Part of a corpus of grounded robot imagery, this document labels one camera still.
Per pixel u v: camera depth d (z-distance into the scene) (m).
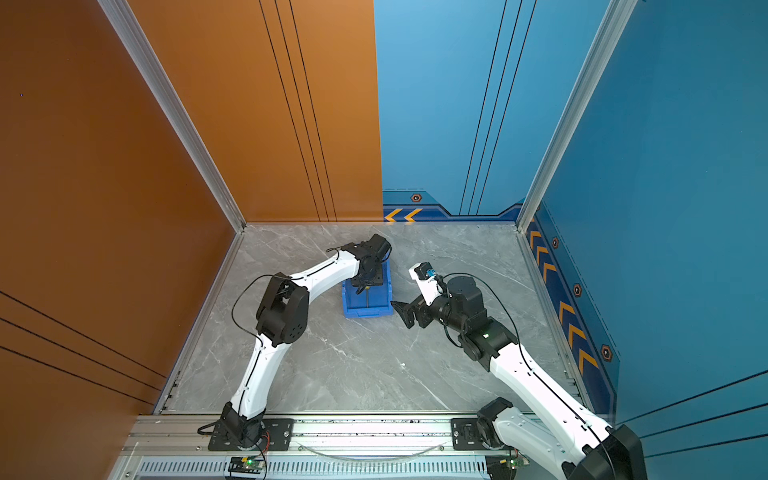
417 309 0.64
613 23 0.71
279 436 0.74
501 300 0.62
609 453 0.38
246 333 0.59
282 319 0.60
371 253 0.80
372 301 0.97
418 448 0.72
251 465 0.71
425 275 0.62
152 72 0.79
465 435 0.72
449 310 0.62
